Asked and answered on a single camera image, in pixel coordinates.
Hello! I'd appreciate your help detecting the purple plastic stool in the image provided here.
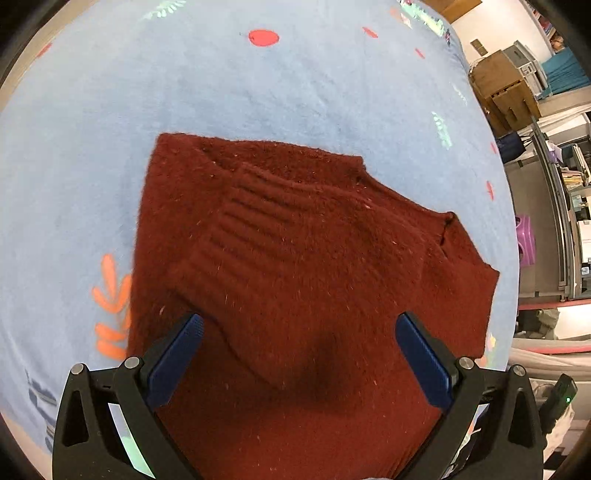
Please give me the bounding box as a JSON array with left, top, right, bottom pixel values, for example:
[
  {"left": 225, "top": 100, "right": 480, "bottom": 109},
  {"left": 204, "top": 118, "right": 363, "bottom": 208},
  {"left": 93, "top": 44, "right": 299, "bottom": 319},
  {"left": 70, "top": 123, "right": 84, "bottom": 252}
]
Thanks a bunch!
[{"left": 515, "top": 215, "right": 536, "bottom": 267}]

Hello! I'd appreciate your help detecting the light blue patterned blanket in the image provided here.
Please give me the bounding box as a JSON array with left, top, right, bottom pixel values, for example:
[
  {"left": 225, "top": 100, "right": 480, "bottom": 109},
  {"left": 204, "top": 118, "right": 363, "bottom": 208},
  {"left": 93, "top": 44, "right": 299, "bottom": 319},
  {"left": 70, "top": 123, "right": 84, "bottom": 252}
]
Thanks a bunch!
[{"left": 1, "top": 1, "right": 518, "bottom": 478}]

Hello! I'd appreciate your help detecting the teal hanging cloth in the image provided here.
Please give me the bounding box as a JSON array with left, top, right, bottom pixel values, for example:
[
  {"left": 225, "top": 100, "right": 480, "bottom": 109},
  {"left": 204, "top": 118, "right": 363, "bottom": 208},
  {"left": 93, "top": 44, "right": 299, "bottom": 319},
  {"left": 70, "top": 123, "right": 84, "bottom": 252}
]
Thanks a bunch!
[{"left": 540, "top": 47, "right": 590, "bottom": 99}]

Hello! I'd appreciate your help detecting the dark red knitted sweater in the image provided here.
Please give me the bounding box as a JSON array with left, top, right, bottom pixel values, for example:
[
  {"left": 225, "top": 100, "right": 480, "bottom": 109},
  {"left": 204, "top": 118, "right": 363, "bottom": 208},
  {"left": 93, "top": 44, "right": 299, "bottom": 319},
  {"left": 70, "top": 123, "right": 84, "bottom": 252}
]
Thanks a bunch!
[{"left": 128, "top": 134, "right": 499, "bottom": 479}]

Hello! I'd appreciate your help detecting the dark hanging bag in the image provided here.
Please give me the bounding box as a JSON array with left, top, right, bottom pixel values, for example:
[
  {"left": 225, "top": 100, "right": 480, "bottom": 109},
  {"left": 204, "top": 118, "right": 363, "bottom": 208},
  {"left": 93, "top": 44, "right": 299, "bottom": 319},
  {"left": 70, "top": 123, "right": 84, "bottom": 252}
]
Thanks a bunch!
[{"left": 496, "top": 132, "right": 526, "bottom": 164}]

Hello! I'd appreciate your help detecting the grey shelf unit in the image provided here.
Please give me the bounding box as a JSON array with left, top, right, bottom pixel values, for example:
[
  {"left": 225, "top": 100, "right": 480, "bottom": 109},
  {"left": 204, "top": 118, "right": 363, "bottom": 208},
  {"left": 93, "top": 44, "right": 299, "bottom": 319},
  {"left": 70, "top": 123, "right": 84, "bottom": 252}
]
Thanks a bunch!
[{"left": 531, "top": 118, "right": 590, "bottom": 301}]

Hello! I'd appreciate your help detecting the brown cardboard box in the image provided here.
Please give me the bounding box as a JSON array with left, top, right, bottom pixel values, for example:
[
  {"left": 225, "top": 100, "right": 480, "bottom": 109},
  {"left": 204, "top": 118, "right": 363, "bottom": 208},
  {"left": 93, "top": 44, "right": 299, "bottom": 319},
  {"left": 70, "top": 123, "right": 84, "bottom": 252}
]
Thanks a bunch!
[{"left": 469, "top": 50, "right": 541, "bottom": 138}]

